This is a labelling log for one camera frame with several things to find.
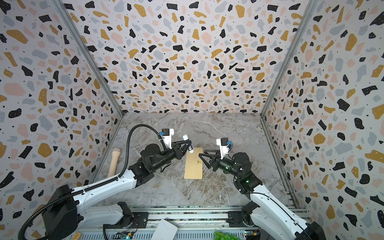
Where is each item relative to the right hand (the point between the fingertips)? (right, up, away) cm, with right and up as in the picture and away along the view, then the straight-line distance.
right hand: (200, 153), depth 68 cm
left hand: (-5, +6, +1) cm, 8 cm away
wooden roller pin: (-54, -5, +27) cm, 61 cm away
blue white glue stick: (-5, +2, +3) cm, 6 cm away
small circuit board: (-36, -39, +2) cm, 53 cm away
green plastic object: (+9, -36, -2) cm, 37 cm away
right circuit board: (+24, -39, +4) cm, 46 cm away
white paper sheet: (-16, -35, 0) cm, 39 cm away
